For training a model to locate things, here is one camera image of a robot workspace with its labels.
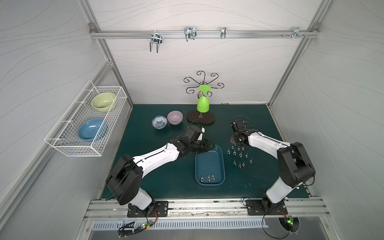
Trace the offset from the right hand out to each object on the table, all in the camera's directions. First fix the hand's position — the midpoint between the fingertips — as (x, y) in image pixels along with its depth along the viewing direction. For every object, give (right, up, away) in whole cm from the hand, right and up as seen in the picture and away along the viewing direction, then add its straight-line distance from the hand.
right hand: (235, 137), depth 95 cm
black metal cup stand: (-27, +14, +16) cm, 34 cm away
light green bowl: (-73, +21, -20) cm, 79 cm away
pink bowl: (-41, +13, +15) cm, 46 cm away
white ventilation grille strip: (-32, -39, -25) cm, 56 cm away
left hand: (-16, -3, -15) cm, 22 cm away
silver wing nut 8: (+1, -16, -7) cm, 17 cm away
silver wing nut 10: (-18, -21, -13) cm, 31 cm away
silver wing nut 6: (+6, -11, -4) cm, 13 cm away
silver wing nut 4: (-1, -10, -2) cm, 10 cm away
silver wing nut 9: (+3, -15, -7) cm, 17 cm away
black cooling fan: (+21, -39, -24) cm, 50 cm away
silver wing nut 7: (-2, -14, -6) cm, 16 cm away
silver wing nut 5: (+3, -11, -2) cm, 11 cm away
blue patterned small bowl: (-53, +10, +13) cm, 55 cm away
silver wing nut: (-2, -7, +1) cm, 7 cm away
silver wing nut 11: (-16, -21, -12) cm, 29 cm away
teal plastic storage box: (-17, -17, -8) cm, 25 cm away
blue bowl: (-73, +8, -30) cm, 79 cm away
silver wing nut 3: (-5, -9, -2) cm, 10 cm away
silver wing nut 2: (+2, -8, 0) cm, 8 cm away
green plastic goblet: (-21, +22, -3) cm, 31 cm away
